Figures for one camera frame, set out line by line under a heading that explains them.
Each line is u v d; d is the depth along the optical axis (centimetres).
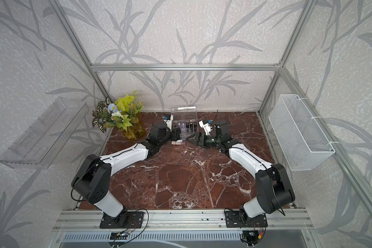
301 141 60
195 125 105
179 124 102
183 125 103
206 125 77
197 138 71
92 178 46
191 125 105
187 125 104
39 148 65
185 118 115
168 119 77
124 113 90
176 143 102
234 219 72
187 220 75
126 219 70
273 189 42
